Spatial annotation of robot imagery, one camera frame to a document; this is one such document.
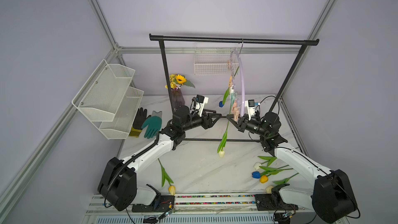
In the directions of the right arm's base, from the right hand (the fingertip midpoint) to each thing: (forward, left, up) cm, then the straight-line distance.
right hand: (228, 118), depth 74 cm
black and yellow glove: (+22, +56, -25) cm, 66 cm away
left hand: (+1, +5, +2) cm, 6 cm away
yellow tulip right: (-22, -19, -26) cm, 38 cm away
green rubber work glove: (+14, +46, -24) cm, 53 cm away
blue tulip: (+19, +1, -10) cm, 22 cm away
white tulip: (-10, +3, -11) cm, 15 cm away
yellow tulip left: (-19, +33, -26) cm, 46 cm away
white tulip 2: (-12, -25, -25) cm, 37 cm away
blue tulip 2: (-19, -16, -25) cm, 35 cm away
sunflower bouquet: (+29, +28, 0) cm, 40 cm away
